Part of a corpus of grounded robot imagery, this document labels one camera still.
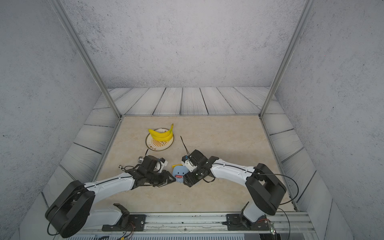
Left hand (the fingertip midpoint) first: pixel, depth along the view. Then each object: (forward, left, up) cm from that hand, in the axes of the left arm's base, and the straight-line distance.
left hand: (175, 181), depth 82 cm
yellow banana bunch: (+32, +12, -2) cm, 34 cm away
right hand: (0, -7, 0) cm, 7 cm away
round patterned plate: (+26, +14, -4) cm, 30 cm away
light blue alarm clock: (+6, -1, -1) cm, 6 cm away
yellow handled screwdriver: (+11, +2, -3) cm, 11 cm away
